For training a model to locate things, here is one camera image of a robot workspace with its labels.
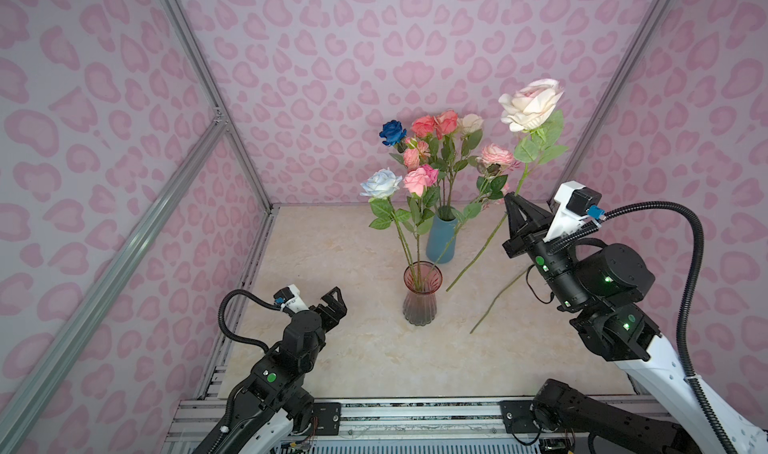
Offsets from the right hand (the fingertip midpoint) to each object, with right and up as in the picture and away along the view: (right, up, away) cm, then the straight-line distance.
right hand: (508, 193), depth 51 cm
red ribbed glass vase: (-12, -20, +30) cm, 38 cm away
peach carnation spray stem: (+12, -28, +44) cm, 54 cm away
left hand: (-35, -22, +25) cm, 48 cm away
